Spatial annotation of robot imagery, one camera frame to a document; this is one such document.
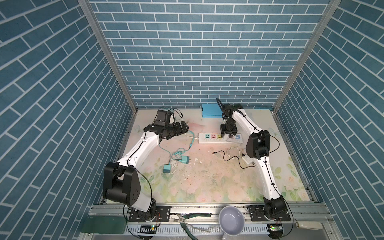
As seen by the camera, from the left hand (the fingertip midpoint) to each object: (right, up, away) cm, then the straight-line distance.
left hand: (186, 129), depth 85 cm
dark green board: (-37, -44, -17) cm, 59 cm away
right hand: (+26, -6, +16) cm, 31 cm away
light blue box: (+17, +13, +31) cm, 38 cm away
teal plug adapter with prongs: (-1, -19, +5) cm, 20 cm away
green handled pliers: (-1, -43, -14) cm, 45 cm away
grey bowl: (+23, -43, -15) cm, 51 cm away
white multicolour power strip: (+19, -7, +15) cm, 25 cm away
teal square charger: (-12, -24, +4) cm, 27 cm away
